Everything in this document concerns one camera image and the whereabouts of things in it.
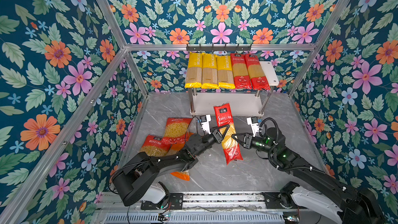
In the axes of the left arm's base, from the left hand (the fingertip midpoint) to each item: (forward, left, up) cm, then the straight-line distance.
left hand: (232, 124), depth 69 cm
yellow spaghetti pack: (+23, +17, +8) cm, 30 cm away
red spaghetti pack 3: (-7, +1, -7) cm, 10 cm away
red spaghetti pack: (+26, -8, +8) cm, 28 cm away
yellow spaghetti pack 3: (+22, +1, +8) cm, 24 cm away
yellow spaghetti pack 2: (+29, +8, +8) cm, 31 cm away
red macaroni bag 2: (+3, +41, -23) cm, 47 cm away
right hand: (-3, 0, -5) cm, 6 cm away
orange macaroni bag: (+1, +30, -24) cm, 39 cm away
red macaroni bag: (+12, +30, -23) cm, 40 cm away
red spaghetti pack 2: (+19, -15, +9) cm, 26 cm away
